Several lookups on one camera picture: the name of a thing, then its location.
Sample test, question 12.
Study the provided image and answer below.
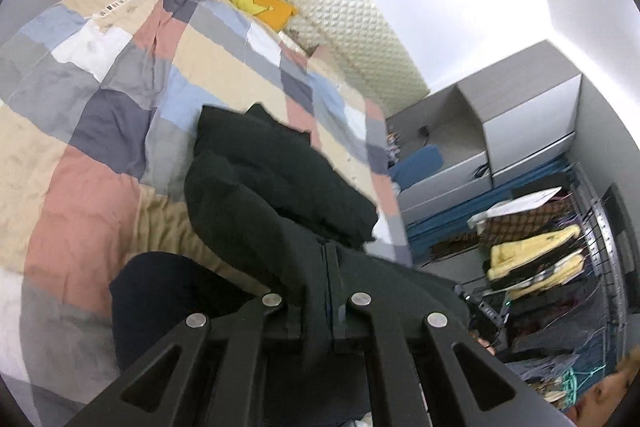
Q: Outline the blue curtain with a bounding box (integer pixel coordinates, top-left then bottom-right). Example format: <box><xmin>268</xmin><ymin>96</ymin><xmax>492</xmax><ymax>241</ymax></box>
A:
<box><xmin>407</xmin><ymin>155</ymin><xmax>570</xmax><ymax>265</ymax></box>

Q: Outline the grey desk wardrobe unit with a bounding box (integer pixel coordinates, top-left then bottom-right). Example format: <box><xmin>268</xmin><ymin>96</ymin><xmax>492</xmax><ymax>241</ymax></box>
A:
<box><xmin>387</xmin><ymin>41</ymin><xmax>582</xmax><ymax>225</ymax></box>

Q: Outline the cream quilted headboard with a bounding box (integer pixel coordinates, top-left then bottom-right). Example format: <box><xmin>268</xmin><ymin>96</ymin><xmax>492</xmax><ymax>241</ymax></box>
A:
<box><xmin>283</xmin><ymin>0</ymin><xmax>430</xmax><ymax>116</ymax></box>

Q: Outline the black jacket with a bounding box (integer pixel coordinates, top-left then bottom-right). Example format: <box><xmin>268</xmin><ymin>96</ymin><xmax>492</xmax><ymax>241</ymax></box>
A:
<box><xmin>108</xmin><ymin>102</ymin><xmax>474</xmax><ymax>427</ymax></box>

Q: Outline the plaid patchwork quilt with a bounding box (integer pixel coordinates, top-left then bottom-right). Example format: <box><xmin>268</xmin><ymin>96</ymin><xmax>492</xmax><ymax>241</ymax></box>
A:
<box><xmin>1</xmin><ymin>0</ymin><xmax>411</xmax><ymax>426</ymax></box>

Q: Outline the yellow hanging garment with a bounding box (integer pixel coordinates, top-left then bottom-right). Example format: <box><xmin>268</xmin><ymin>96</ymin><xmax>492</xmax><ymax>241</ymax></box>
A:
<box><xmin>486</xmin><ymin>225</ymin><xmax>586</xmax><ymax>291</ymax></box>

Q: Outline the clothes rack with garments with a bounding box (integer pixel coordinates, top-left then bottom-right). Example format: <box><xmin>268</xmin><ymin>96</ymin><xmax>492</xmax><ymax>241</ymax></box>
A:
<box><xmin>417</xmin><ymin>162</ymin><xmax>629</xmax><ymax>412</ymax></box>

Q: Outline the person's right hand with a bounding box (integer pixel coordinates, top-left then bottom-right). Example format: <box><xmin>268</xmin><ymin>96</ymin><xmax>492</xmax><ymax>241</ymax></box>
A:
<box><xmin>476</xmin><ymin>337</ymin><xmax>496</xmax><ymax>355</ymax></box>

